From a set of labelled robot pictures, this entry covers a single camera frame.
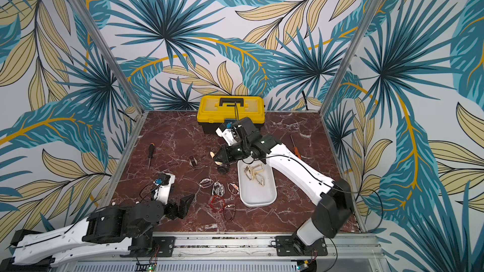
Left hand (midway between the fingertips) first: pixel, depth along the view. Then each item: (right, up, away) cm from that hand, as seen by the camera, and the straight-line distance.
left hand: (183, 196), depth 69 cm
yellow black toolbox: (+7, +34, +27) cm, 44 cm away
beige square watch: (+28, +5, +24) cm, 37 cm away
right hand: (+11, +14, +3) cm, 18 cm away
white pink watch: (+4, -1, +21) cm, 21 cm away
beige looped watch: (+10, +15, +3) cm, 18 cm away
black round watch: (+12, +5, +23) cm, 26 cm away
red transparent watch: (+10, -9, +16) cm, 21 cm away
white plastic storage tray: (+29, -2, +21) cm, 35 cm away
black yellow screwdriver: (-27, +12, +31) cm, 43 cm away
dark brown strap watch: (-3, +9, +24) cm, 25 cm away
